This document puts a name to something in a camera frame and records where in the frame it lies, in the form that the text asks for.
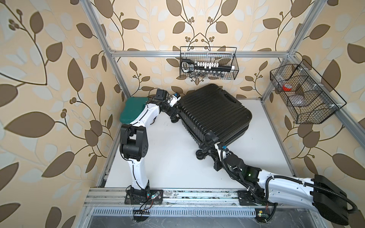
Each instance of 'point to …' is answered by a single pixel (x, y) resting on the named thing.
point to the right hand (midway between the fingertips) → (210, 154)
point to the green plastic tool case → (133, 108)
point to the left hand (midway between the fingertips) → (171, 106)
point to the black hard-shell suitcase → (212, 114)
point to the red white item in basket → (287, 87)
